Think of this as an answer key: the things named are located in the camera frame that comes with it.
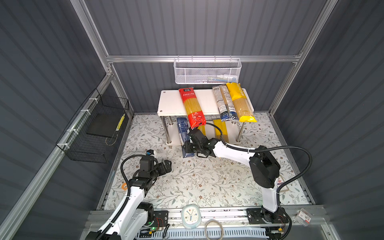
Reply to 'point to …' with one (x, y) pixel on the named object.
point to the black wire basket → (90, 136)
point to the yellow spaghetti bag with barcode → (221, 125)
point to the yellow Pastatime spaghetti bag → (202, 129)
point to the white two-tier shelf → (170, 104)
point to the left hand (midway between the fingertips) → (164, 164)
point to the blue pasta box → (184, 133)
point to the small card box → (285, 188)
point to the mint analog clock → (191, 215)
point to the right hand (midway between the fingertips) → (185, 147)
